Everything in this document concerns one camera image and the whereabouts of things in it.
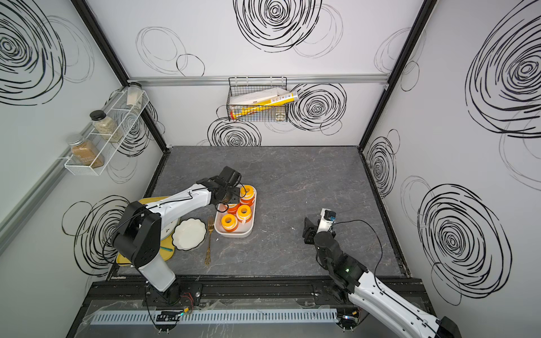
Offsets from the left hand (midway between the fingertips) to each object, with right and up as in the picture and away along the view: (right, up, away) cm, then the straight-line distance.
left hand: (232, 195), depth 92 cm
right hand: (+33, -9, -12) cm, 36 cm away
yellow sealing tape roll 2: (+6, -7, -3) cm, 10 cm away
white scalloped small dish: (-16, -14, -8) cm, 23 cm away
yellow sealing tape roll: (+7, +1, -1) cm, 7 cm away
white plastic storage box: (+6, -14, -4) cm, 15 cm away
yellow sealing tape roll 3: (0, -11, -5) cm, 12 cm away
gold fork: (-9, -12, -3) cm, 15 cm away
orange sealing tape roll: (0, -5, -1) cm, 5 cm away
